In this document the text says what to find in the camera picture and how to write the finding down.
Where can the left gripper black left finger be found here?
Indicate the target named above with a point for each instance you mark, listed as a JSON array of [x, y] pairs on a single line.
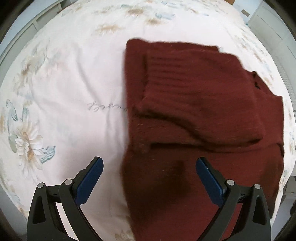
[[44, 222]]

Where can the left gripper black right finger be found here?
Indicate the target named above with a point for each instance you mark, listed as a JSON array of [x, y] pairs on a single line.
[[253, 222]]

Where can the floral white bed duvet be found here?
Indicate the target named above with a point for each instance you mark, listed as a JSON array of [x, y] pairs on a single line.
[[63, 99]]

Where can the dark red knitted sweater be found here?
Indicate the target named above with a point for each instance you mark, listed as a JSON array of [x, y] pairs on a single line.
[[186, 101]]

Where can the white low side cabinet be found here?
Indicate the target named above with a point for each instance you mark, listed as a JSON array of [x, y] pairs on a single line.
[[32, 12]]

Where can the white panelled wardrobe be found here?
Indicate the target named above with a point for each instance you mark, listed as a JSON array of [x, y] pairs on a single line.
[[274, 34]]

